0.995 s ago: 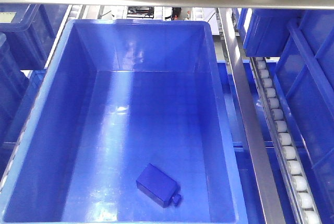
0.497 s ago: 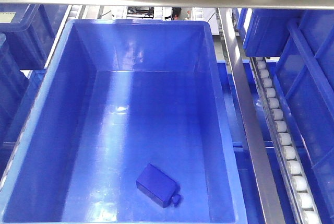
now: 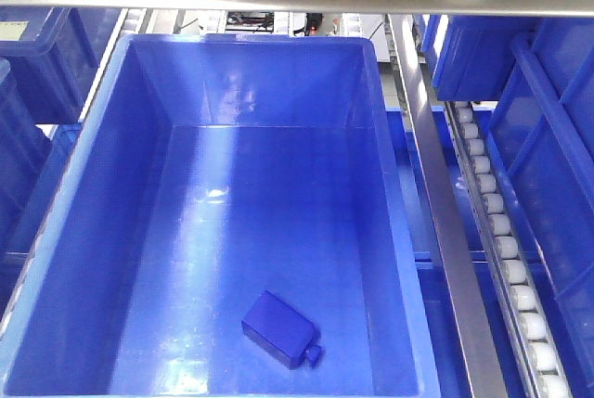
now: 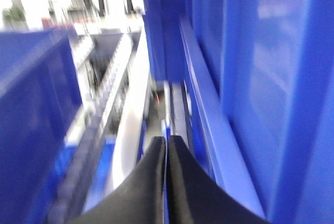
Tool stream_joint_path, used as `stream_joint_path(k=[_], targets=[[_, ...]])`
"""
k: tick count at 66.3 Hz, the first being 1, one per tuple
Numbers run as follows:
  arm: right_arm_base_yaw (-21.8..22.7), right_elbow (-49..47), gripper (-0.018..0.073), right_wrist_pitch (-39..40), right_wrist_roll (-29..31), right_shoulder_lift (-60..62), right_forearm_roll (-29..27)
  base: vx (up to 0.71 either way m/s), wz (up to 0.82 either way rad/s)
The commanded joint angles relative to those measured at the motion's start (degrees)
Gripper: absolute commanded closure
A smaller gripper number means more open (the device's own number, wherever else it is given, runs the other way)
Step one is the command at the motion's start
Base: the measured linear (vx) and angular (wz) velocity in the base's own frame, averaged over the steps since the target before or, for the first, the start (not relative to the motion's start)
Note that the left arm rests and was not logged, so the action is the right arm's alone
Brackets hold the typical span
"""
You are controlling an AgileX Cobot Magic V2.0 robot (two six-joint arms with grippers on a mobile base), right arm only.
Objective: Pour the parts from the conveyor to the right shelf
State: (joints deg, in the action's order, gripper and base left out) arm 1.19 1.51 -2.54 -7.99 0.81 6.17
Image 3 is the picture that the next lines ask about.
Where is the steel rack with slanted shelves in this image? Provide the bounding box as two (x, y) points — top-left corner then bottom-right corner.
(0, 0), (594, 398)

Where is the blue plastic box with cap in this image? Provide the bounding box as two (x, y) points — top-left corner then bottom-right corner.
(240, 289), (323, 371)

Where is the blue plastic bin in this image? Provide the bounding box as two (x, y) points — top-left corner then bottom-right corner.
(0, 32), (441, 398)

